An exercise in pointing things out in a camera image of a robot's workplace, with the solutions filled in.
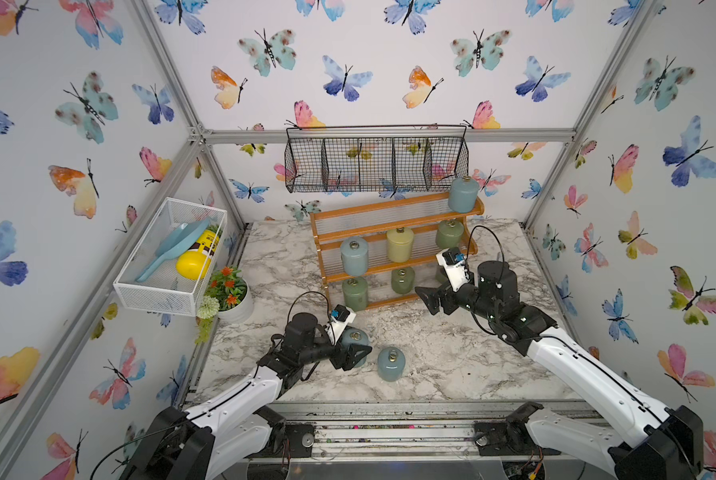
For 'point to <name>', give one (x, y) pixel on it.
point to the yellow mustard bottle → (195, 263)
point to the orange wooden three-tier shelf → (380, 253)
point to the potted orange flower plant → (229, 298)
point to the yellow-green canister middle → (400, 244)
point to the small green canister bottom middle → (403, 279)
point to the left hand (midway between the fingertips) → (364, 337)
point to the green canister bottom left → (355, 293)
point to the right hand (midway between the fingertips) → (434, 275)
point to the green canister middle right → (449, 234)
